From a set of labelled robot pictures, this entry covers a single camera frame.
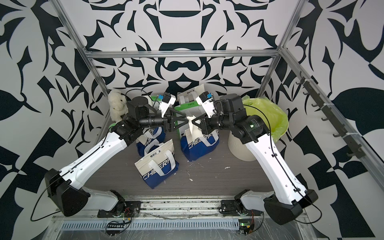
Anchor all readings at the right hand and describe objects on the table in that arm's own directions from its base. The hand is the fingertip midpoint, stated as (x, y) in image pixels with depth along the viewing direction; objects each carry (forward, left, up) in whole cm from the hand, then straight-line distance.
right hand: (193, 119), depth 62 cm
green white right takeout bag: (+19, +2, -14) cm, 24 cm away
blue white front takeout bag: (-10, +16, -20) cm, 28 cm away
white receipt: (-2, -1, -5) cm, 6 cm away
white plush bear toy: (+28, +47, -18) cm, 58 cm away
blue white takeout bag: (+29, +2, -15) cm, 32 cm away
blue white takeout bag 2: (-1, 0, -25) cm, 25 cm away
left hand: (+2, +3, 0) cm, 4 cm away
